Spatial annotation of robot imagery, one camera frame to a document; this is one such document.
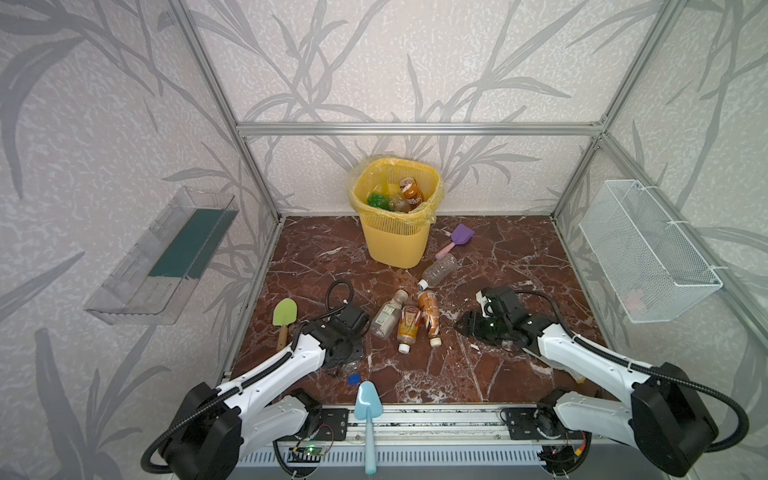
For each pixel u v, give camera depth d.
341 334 0.62
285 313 0.94
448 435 0.74
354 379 0.79
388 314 0.87
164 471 0.40
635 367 0.45
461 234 1.15
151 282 0.64
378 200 0.99
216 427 0.39
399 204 1.01
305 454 0.72
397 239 0.91
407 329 0.85
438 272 0.98
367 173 0.94
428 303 0.90
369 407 0.77
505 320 0.65
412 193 0.98
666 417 0.41
